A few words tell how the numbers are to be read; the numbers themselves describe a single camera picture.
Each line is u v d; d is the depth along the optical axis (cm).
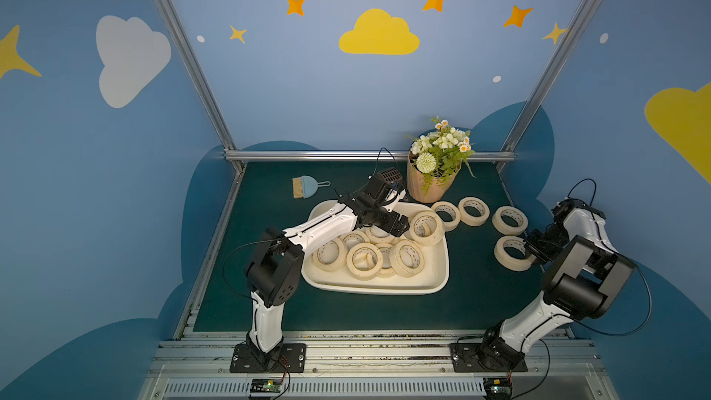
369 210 67
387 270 87
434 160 86
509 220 104
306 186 115
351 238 96
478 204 107
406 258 93
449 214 106
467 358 74
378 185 70
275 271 49
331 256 93
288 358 74
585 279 50
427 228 98
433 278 89
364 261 91
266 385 72
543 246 76
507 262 86
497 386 73
